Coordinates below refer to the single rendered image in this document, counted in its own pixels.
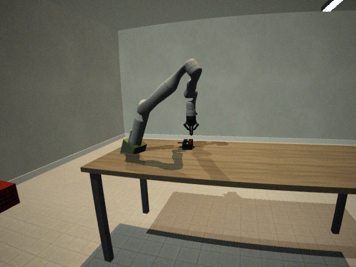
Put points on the black power strip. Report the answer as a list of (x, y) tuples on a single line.
[(187, 144)]

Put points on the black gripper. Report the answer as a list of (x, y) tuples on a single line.
[(191, 121)]

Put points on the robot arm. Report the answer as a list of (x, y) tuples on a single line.
[(144, 107)]

